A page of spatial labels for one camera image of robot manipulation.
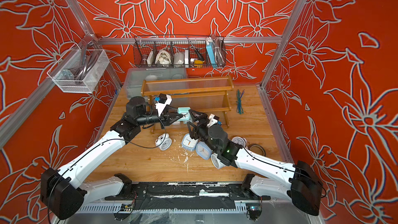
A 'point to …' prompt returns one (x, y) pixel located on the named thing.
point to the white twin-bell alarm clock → (166, 144)
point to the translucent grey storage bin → (133, 81)
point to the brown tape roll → (257, 149)
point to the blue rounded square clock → (188, 143)
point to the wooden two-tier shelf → (210, 94)
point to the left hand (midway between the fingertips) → (180, 112)
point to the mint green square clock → (184, 111)
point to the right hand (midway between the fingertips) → (182, 116)
